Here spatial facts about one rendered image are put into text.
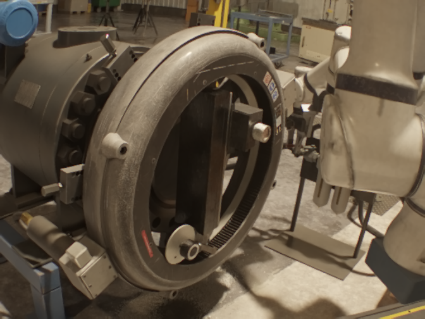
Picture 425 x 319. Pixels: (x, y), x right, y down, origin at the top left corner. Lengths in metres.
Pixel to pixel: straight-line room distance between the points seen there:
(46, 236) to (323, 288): 1.16
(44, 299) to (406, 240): 1.07
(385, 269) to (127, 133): 0.59
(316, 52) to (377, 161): 7.13
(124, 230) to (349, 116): 0.55
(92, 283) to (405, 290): 0.68
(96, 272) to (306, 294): 1.00
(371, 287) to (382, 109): 1.33
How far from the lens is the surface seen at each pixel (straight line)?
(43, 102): 1.32
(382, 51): 0.72
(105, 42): 0.97
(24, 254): 1.44
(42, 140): 1.31
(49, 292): 1.43
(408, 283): 0.81
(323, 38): 7.71
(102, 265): 1.04
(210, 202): 1.17
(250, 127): 1.10
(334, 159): 0.70
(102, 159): 0.94
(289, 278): 1.87
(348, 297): 1.84
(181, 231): 1.14
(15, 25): 1.50
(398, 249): 0.83
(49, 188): 0.98
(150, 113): 0.93
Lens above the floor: 1.07
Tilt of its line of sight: 22 degrees down
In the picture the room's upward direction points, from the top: 6 degrees clockwise
